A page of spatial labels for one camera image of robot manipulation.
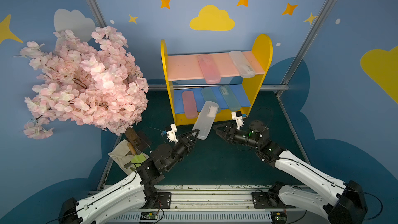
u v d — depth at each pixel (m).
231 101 0.96
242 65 0.77
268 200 0.67
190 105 0.94
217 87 1.05
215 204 0.74
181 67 0.77
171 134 0.64
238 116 0.69
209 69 0.77
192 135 0.66
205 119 0.71
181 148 0.60
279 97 1.27
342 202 0.39
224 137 0.62
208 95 1.01
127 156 0.88
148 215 0.72
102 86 0.41
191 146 0.60
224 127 0.64
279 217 0.73
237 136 0.63
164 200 0.75
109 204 0.45
